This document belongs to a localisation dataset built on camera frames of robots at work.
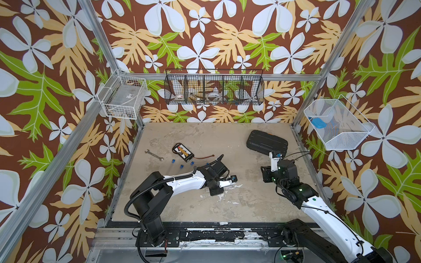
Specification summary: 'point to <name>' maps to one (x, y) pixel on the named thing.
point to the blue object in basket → (318, 123)
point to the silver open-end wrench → (160, 159)
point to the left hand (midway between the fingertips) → (221, 183)
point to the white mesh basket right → (339, 125)
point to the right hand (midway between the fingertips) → (262, 166)
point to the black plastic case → (265, 142)
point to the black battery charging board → (184, 153)
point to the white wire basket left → (121, 97)
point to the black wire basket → (214, 86)
